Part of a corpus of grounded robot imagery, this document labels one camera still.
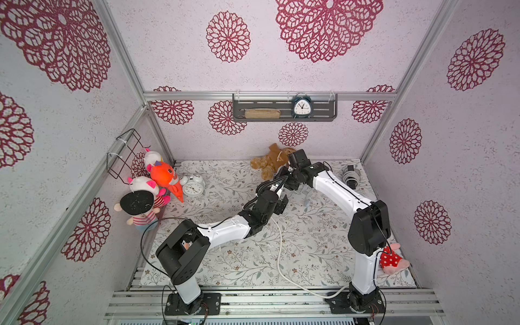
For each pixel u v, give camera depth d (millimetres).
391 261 790
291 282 782
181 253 464
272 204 651
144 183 834
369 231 494
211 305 731
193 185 989
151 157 950
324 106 939
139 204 764
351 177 1052
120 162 757
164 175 869
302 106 898
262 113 887
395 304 757
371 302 685
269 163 1097
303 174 664
